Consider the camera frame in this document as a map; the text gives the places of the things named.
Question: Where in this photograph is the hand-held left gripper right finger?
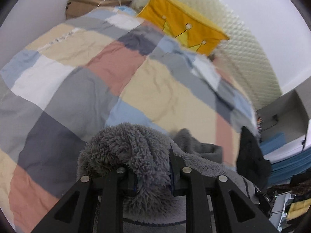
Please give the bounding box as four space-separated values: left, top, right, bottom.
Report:
168 148 280 233

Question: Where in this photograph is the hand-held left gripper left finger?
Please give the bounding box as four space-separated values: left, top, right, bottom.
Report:
30 167 140 233

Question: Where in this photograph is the grey fleece jacket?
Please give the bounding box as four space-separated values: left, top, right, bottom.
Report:
77 123 261 233

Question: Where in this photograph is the yellow cloth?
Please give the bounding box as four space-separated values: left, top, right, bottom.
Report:
286 198 311 222

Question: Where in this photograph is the black garment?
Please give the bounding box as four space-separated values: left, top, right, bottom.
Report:
236 126 272 191

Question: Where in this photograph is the teal curtain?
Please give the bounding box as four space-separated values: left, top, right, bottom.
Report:
268 148 311 183

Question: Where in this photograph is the blue chair back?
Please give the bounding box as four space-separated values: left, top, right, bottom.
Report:
259 132 287 155

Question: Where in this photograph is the patchwork bed blanket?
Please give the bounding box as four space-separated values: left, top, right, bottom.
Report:
0 5 258 231

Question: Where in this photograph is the pink pillow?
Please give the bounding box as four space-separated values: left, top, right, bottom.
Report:
208 52 235 80

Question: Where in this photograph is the cream quilted headboard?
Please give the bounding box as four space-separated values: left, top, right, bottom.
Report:
131 0 283 111

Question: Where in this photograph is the yellow crown pillow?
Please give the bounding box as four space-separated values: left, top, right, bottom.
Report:
136 0 230 57

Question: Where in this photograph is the wooden nightstand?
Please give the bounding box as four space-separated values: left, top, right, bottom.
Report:
65 0 133 20

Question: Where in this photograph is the grey wall cabinet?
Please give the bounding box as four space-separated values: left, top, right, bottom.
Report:
256 89 311 137

